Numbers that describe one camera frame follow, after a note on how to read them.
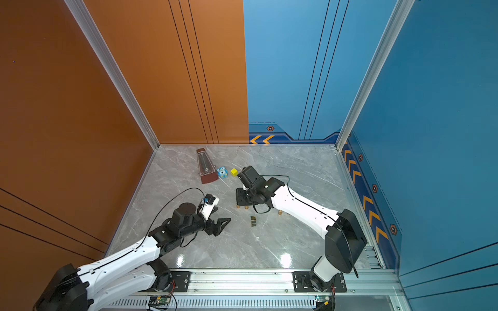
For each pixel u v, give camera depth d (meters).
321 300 0.72
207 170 0.99
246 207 0.93
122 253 0.50
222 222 0.72
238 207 0.94
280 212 0.55
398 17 0.71
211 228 0.71
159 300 0.72
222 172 1.05
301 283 0.72
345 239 0.41
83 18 0.71
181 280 0.74
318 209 0.47
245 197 0.71
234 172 1.05
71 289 0.41
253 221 0.83
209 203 0.69
